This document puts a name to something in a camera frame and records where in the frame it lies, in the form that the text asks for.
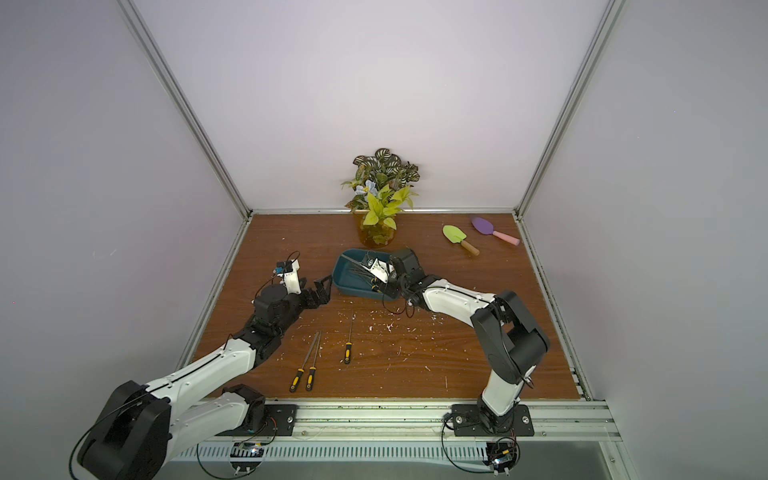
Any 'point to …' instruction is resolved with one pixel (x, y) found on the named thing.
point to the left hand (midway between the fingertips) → (323, 277)
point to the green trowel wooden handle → (457, 235)
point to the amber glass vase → (375, 236)
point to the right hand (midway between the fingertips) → (381, 265)
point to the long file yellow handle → (295, 382)
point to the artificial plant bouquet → (382, 187)
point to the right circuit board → (501, 455)
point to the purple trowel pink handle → (487, 228)
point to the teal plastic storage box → (348, 275)
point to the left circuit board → (245, 457)
